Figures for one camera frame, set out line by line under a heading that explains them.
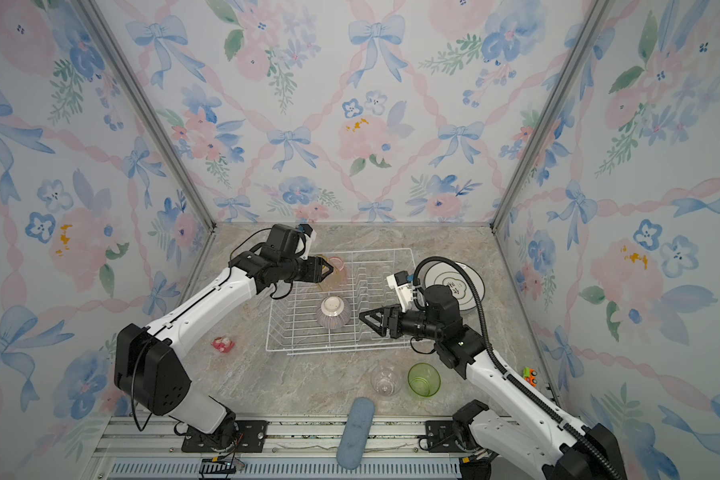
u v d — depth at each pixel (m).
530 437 0.44
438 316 0.58
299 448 0.73
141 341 0.45
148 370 0.42
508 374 0.49
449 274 1.01
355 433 0.73
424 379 0.82
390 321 0.64
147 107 0.86
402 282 0.66
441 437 0.73
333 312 0.89
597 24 0.70
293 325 0.92
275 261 0.63
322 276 0.77
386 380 0.82
